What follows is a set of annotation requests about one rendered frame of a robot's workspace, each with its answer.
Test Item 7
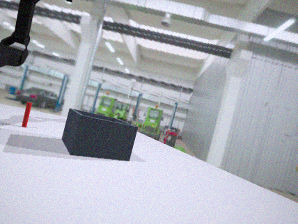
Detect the red peg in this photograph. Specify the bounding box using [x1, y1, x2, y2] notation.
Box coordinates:
[22, 102, 32, 128]

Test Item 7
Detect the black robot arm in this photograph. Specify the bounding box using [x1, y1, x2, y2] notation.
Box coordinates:
[0, 0, 40, 67]

